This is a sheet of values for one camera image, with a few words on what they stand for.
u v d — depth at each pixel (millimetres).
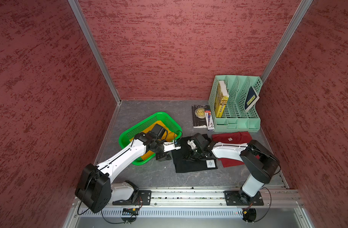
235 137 965
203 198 757
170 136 948
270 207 699
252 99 1033
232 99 1085
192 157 790
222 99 897
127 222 681
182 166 846
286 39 831
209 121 1033
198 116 1095
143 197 745
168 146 698
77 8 712
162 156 696
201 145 721
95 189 397
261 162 469
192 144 767
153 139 589
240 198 659
